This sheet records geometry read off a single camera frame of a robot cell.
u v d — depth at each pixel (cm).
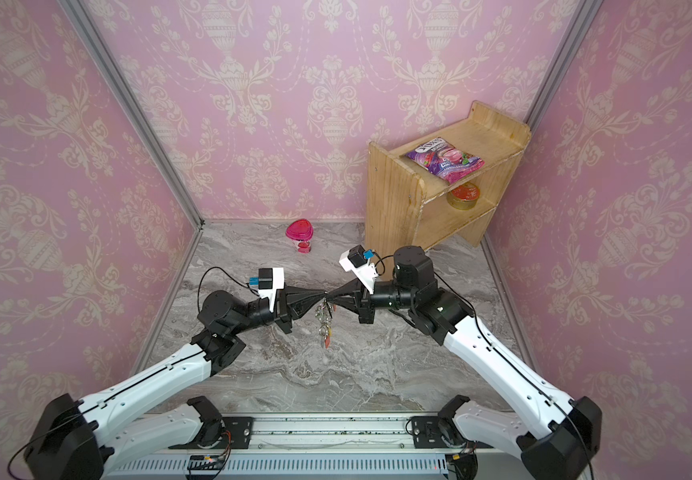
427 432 74
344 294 59
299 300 59
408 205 71
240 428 75
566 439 37
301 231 106
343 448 73
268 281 53
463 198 94
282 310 57
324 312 66
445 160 71
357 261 55
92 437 40
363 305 58
